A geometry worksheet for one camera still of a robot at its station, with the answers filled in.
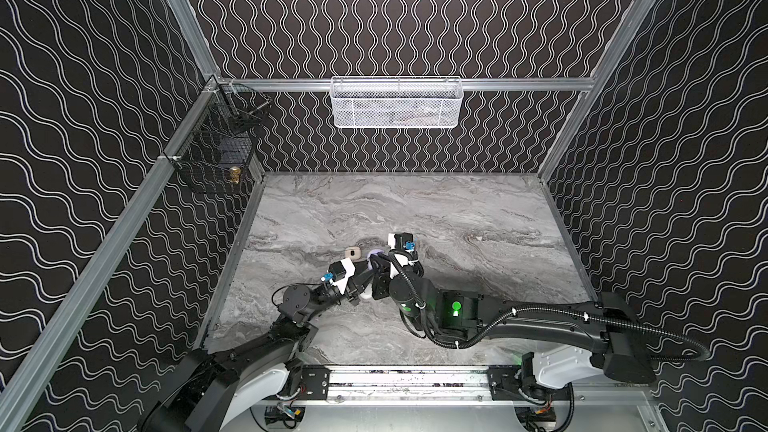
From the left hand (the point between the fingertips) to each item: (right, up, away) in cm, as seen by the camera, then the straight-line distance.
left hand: (382, 266), depth 69 cm
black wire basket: (-51, +31, +23) cm, 64 cm away
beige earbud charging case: (-10, -1, +26) cm, 27 cm away
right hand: (-2, +2, 0) cm, 3 cm away
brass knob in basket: (-41, +23, +13) cm, 49 cm away
